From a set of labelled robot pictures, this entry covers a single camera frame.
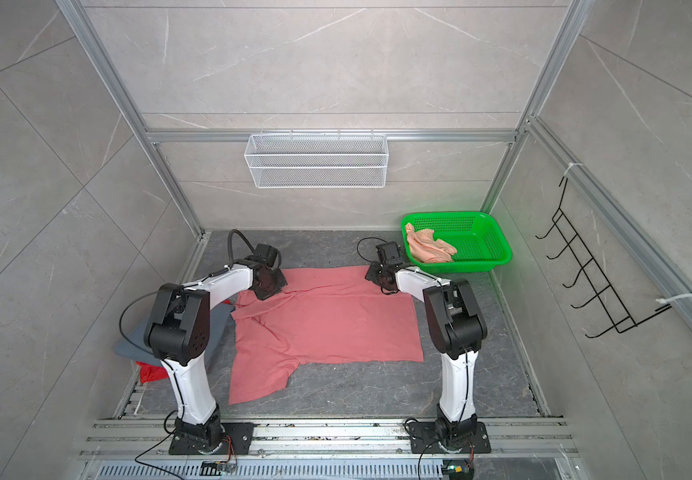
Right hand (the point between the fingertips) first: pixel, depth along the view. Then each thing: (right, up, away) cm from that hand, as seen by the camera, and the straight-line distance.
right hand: (372, 271), depth 103 cm
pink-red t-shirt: (-16, -14, -8) cm, 23 cm away
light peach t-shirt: (+18, +8, +1) cm, 20 cm away
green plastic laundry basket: (+33, +11, +12) cm, 36 cm away
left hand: (-31, -3, -3) cm, 31 cm away
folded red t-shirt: (-64, -28, -21) cm, 73 cm away
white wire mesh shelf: (-21, +38, -3) cm, 43 cm away
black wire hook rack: (+49, -6, -42) cm, 65 cm away
